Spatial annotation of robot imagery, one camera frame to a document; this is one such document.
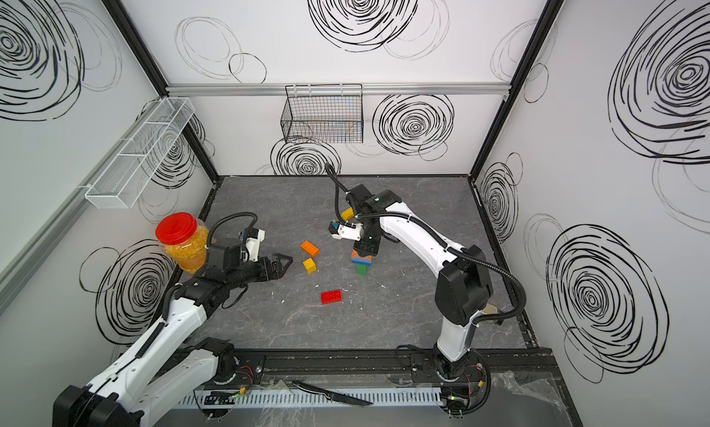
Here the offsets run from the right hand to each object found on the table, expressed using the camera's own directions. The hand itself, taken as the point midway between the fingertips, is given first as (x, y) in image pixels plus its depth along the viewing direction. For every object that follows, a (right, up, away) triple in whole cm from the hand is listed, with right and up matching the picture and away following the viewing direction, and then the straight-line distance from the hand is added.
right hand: (365, 246), depth 83 cm
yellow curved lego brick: (-7, +8, +27) cm, 29 cm away
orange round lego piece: (-3, -2, -2) cm, 4 cm away
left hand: (-25, -4, -3) cm, 25 cm away
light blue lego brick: (0, -5, 0) cm, 5 cm away
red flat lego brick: (-11, -16, +2) cm, 20 cm away
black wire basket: (-18, +53, +41) cm, 70 cm away
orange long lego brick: (-19, -3, +13) cm, 23 cm away
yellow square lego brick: (-18, -8, +8) cm, 21 cm away
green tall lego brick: (-1, -9, +6) cm, 11 cm away
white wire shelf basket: (-65, +20, -9) cm, 69 cm away
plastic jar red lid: (-53, +2, -3) cm, 54 cm away
